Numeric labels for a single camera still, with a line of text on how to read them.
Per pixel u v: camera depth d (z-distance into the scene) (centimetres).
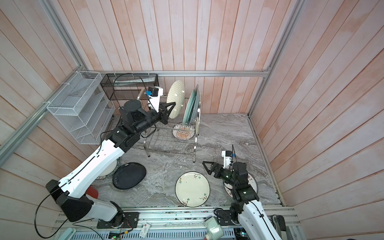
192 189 84
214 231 67
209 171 69
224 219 73
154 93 51
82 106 73
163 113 54
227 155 71
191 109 67
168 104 59
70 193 39
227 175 66
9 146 52
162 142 98
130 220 73
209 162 70
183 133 108
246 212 54
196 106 67
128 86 106
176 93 62
